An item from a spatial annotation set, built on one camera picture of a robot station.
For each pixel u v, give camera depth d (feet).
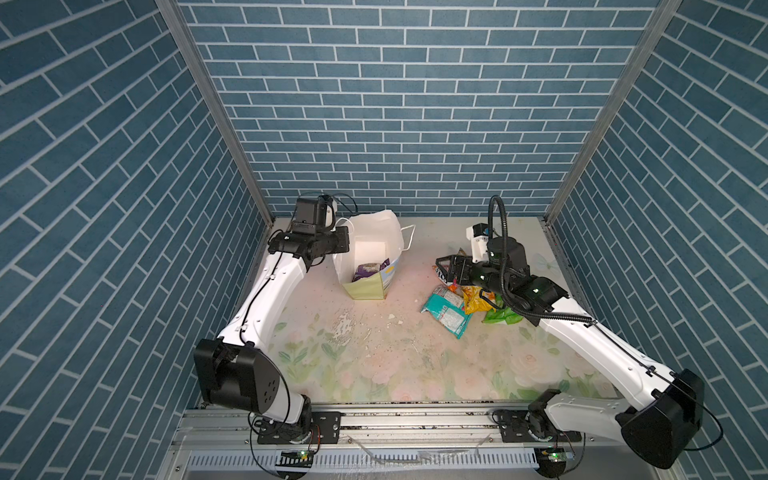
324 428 2.42
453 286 3.17
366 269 3.24
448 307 3.04
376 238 3.45
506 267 1.80
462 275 2.15
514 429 2.41
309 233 1.96
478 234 2.19
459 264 2.15
